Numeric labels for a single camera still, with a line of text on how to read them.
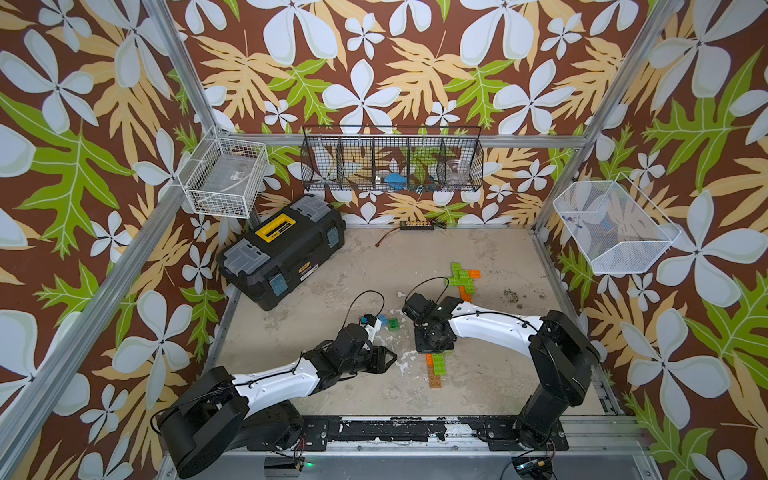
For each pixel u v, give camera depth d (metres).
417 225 1.19
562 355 0.46
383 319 0.93
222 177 0.85
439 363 0.84
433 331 0.63
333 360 0.65
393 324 0.93
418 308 0.70
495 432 0.74
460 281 1.01
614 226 0.84
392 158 0.99
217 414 0.42
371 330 0.77
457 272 1.04
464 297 1.01
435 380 0.82
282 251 0.91
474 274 1.05
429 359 0.86
